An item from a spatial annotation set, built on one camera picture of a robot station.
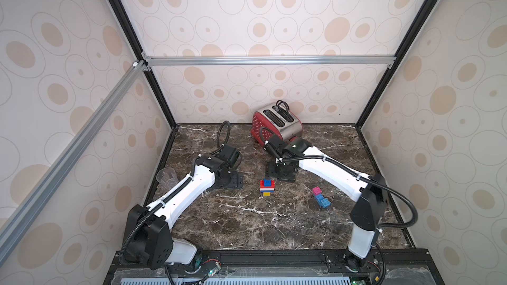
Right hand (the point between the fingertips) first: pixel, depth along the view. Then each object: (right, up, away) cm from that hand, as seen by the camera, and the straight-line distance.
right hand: (279, 176), depth 82 cm
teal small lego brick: (+21, -12, +3) cm, 24 cm away
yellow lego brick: (-5, -10, +10) cm, 15 cm away
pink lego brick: (+18, -8, +7) cm, 21 cm away
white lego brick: (-5, -6, +2) cm, 8 cm away
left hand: (-18, -3, -1) cm, 18 cm away
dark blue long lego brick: (-5, -8, +7) cm, 12 cm away
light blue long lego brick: (+19, -11, +6) cm, 23 cm away
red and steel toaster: (0, +26, +17) cm, 31 cm away
